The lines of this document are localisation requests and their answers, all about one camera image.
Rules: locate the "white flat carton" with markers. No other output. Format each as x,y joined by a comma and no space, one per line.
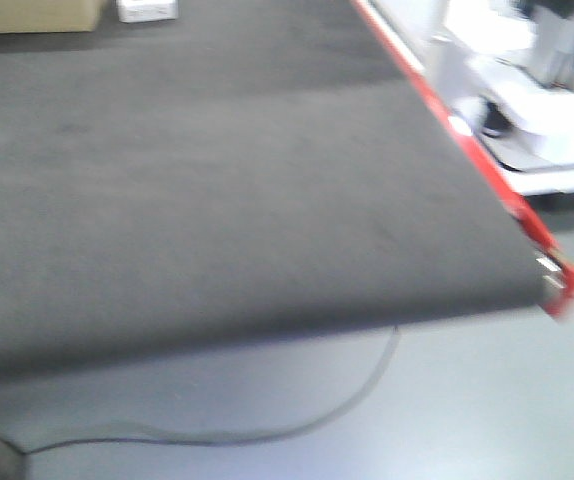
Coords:
147,10

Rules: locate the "white machine base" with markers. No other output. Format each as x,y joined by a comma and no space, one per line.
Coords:
542,145

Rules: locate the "large brown cardboard box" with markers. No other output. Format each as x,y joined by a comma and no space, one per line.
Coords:
27,15

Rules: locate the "conveyor with dark grey belt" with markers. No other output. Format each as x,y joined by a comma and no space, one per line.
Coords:
217,175

